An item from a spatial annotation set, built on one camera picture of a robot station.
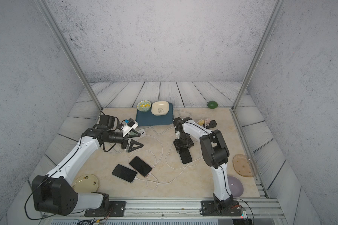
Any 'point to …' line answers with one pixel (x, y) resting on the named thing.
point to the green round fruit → (212, 104)
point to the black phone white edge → (124, 173)
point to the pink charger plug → (207, 121)
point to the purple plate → (235, 185)
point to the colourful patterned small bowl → (143, 105)
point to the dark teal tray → (148, 119)
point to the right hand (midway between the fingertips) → (183, 148)
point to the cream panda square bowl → (159, 108)
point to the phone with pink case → (140, 166)
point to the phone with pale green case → (185, 155)
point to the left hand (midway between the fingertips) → (141, 139)
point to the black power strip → (212, 123)
